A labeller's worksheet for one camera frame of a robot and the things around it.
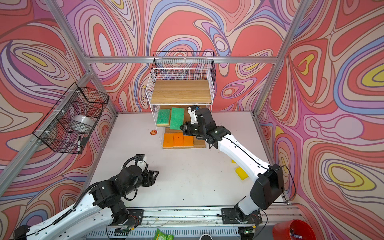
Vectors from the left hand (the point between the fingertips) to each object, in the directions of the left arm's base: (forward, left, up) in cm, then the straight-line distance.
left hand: (157, 172), depth 75 cm
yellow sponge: (+21, -10, +18) cm, 30 cm away
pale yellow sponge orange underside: (+27, -15, -12) cm, 33 cm away
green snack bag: (-26, -3, -11) cm, 28 cm away
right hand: (+17, -13, +13) cm, 25 cm away
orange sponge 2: (+27, -8, -11) cm, 31 cm away
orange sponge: (+25, -2, -11) cm, 27 cm away
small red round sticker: (+36, +10, -13) cm, 39 cm away
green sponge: (+26, -2, +13) cm, 29 cm away
